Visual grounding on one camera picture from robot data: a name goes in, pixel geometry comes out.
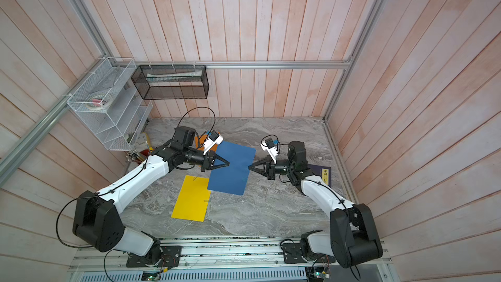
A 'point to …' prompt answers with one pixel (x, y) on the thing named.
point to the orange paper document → (200, 140)
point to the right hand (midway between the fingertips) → (251, 168)
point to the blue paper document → (231, 178)
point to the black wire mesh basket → (171, 81)
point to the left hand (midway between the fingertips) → (226, 166)
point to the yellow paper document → (194, 199)
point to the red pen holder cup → (143, 155)
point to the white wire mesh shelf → (118, 125)
